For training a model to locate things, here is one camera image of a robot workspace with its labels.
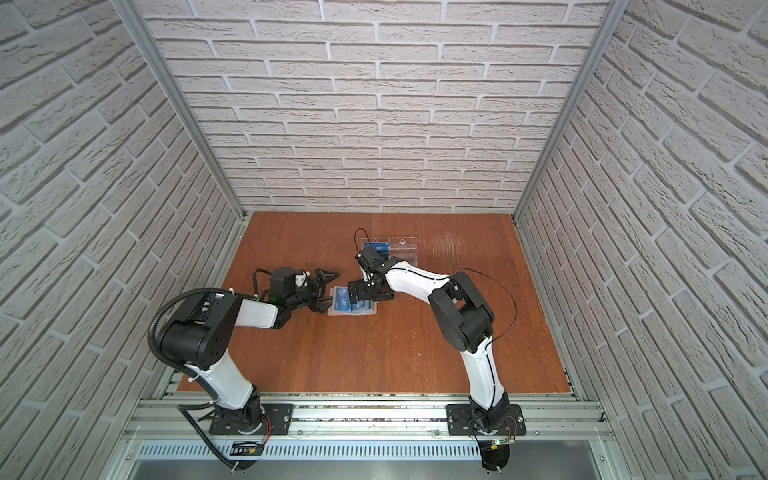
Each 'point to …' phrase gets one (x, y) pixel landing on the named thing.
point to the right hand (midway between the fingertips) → (368, 296)
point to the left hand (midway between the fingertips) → (344, 280)
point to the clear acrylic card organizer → (404, 248)
